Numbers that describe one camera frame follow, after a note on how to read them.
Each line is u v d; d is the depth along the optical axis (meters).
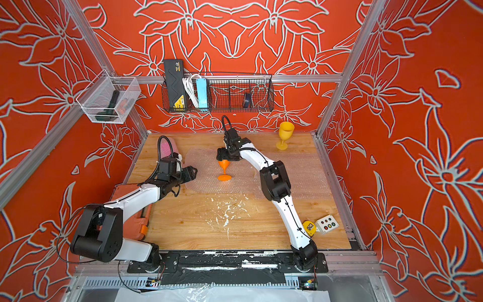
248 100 0.92
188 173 0.81
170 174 0.71
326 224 0.79
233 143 0.83
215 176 0.98
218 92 0.99
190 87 0.86
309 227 0.81
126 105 0.85
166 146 0.77
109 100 0.92
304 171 1.01
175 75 0.85
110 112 0.81
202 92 0.90
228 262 0.74
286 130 1.01
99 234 0.43
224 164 0.99
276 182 0.64
